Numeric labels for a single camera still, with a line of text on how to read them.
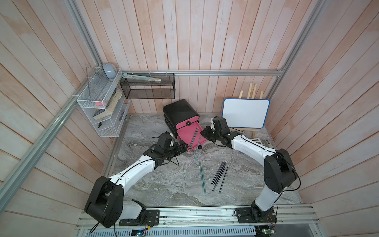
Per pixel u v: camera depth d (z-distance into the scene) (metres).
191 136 1.00
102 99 0.74
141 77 0.92
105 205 0.41
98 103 0.73
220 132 0.70
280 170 0.47
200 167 0.91
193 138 1.00
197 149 0.96
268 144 0.98
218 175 0.88
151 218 0.72
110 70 0.83
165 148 0.65
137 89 1.06
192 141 0.98
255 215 0.66
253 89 0.90
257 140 1.03
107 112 0.75
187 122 0.95
